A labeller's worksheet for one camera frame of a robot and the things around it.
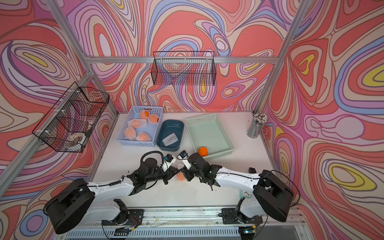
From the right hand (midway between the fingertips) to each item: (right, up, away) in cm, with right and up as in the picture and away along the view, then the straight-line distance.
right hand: (184, 172), depth 83 cm
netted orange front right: (-29, +19, +15) cm, 37 cm away
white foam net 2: (-2, +4, -2) cm, 5 cm away
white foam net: (-10, +17, +16) cm, 25 cm away
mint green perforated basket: (+16, +22, +28) cm, 39 cm away
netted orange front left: (-38, +21, +19) cm, 48 cm away
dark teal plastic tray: (-14, +25, +26) cm, 38 cm away
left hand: (-2, +1, -2) cm, 3 cm away
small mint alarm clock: (+33, -11, -4) cm, 35 cm away
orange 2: (-2, -2, -1) cm, 3 cm away
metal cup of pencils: (+46, +29, +9) cm, 55 cm away
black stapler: (+40, -1, +5) cm, 41 cm away
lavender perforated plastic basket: (-32, +25, +25) cm, 48 cm away
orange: (+11, +10, +9) cm, 18 cm away
